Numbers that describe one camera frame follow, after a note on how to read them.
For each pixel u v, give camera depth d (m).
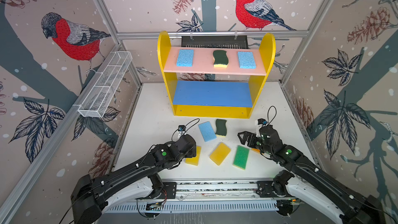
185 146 0.57
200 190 0.75
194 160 0.83
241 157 0.83
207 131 0.93
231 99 0.90
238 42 0.95
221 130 0.93
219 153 0.86
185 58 0.75
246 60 0.73
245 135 0.71
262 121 0.74
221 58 0.73
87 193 0.40
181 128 0.70
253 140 0.70
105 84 0.79
